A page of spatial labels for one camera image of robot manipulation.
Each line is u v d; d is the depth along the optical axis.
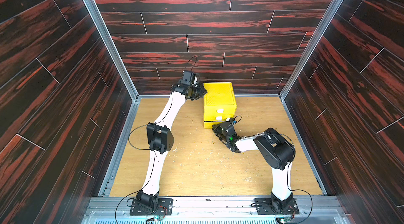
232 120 0.91
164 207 0.72
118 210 0.73
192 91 0.75
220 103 0.89
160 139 0.60
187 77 0.75
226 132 0.77
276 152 0.52
